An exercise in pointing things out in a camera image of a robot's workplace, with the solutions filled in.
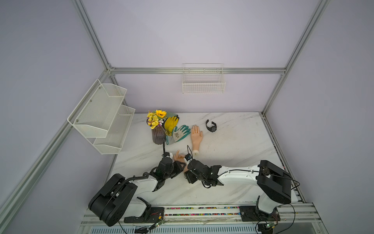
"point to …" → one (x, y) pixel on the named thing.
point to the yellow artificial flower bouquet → (156, 118)
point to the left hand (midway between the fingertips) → (184, 166)
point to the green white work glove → (177, 136)
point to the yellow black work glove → (170, 124)
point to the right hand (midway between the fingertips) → (190, 171)
